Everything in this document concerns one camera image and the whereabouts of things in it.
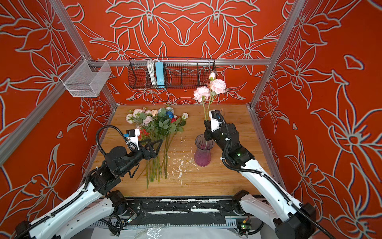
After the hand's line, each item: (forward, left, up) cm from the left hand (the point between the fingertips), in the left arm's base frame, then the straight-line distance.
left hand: (156, 139), depth 67 cm
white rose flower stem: (+29, -7, -23) cm, 38 cm away
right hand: (+10, -22, +4) cm, 24 cm away
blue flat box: (+43, +6, +7) cm, 44 cm away
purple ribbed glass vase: (+5, -23, -24) cm, 33 cm away
